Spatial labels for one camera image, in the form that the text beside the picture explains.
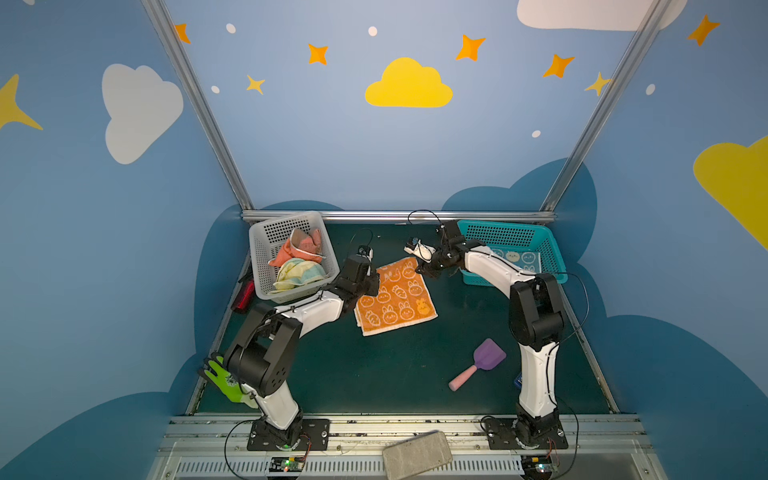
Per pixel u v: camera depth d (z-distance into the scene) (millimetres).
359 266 727
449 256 755
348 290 728
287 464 706
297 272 1006
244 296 960
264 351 467
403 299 1010
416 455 692
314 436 739
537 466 714
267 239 1116
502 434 742
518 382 661
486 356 875
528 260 1089
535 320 550
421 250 863
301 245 1044
